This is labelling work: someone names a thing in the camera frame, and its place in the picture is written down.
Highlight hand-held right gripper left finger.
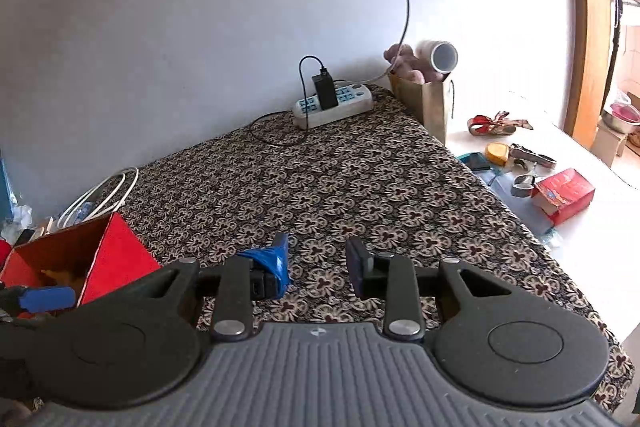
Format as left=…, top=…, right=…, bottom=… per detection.
left=107, top=232, right=292, bottom=342

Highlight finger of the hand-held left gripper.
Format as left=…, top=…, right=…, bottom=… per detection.
left=0, top=285, right=77, bottom=317

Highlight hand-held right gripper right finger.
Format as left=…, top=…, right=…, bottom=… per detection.
left=346, top=236, right=517, bottom=341

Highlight red cardboard box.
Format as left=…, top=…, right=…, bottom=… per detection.
left=0, top=212, right=163, bottom=308

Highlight patterned tablecloth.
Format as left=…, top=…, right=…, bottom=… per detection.
left=30, top=82, right=631, bottom=413

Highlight clear plastic wrap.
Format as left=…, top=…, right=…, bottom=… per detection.
left=5, top=204, right=34, bottom=229

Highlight blue and white packet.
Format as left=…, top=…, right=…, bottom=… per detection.
left=65, top=202, right=98, bottom=225

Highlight teal bag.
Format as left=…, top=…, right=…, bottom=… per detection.
left=0, top=152, right=16, bottom=223

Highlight teal flat object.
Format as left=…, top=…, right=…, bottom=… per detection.
left=457, top=152, right=493, bottom=172

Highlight white power strip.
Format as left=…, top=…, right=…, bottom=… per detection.
left=292, top=83, right=375, bottom=130

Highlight light blue sheet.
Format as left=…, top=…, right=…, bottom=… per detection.
left=477, top=169, right=563, bottom=248

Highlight brown paper gift bag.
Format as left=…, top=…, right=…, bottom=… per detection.
left=389, top=72, right=455, bottom=146

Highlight black charger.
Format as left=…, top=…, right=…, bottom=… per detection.
left=311, top=68, right=340, bottom=111

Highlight yellow round container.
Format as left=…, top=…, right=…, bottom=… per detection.
left=485, top=142, right=511, bottom=166

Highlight red ribbon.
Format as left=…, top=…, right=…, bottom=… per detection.
left=467, top=111, right=534, bottom=138

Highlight metal clip tool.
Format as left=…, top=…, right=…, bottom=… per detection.
left=507, top=143, right=557, bottom=171

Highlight pink plush toy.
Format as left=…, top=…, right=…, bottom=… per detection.
left=384, top=43, right=431, bottom=84

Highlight small red box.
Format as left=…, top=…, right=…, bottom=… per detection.
left=530, top=168, right=597, bottom=228

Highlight white cup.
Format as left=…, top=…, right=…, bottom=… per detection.
left=417, top=39, right=459, bottom=75

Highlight metal bowl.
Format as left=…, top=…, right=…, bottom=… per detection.
left=601, top=102, right=640, bottom=134

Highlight white coiled cable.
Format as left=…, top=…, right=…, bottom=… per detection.
left=57, top=167, right=141, bottom=230

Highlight grey metal ring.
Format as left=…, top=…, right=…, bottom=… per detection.
left=511, top=174, right=548, bottom=198

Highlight black charger cable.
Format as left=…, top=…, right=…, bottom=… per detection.
left=249, top=55, right=331, bottom=146

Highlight wooden door frame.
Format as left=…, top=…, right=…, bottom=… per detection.
left=565, top=0, right=615, bottom=154

